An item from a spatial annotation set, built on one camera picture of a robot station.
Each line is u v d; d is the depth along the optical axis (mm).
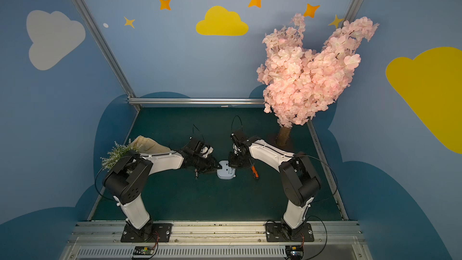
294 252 725
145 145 1042
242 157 768
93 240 744
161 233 741
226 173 885
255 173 904
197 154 798
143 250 718
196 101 1917
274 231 747
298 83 570
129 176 486
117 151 783
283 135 952
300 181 473
